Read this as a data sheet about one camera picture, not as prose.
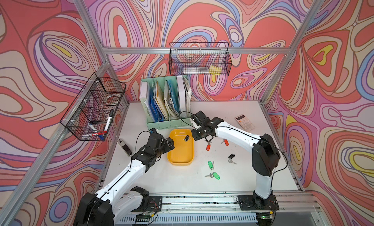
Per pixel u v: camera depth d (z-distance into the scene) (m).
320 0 0.69
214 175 0.83
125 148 0.90
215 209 0.73
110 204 0.41
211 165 0.86
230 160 0.88
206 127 0.65
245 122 1.05
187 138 0.98
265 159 0.47
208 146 0.95
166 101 0.91
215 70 0.82
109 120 0.69
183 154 0.91
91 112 0.68
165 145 0.74
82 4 0.71
